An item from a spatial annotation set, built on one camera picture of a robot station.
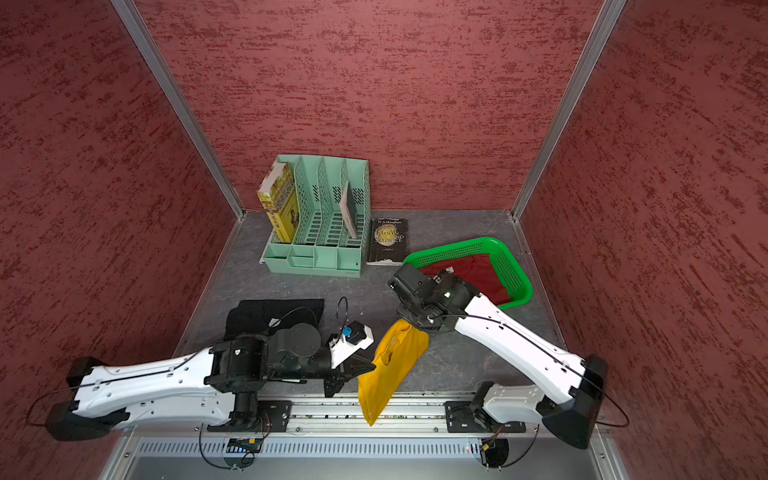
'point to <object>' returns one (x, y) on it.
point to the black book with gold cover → (388, 241)
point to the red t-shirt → (478, 271)
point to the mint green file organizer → (323, 245)
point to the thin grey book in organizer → (349, 209)
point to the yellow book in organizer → (278, 195)
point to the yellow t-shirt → (400, 345)
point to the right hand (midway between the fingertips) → (407, 321)
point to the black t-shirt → (260, 316)
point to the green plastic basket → (517, 288)
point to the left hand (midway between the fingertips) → (367, 371)
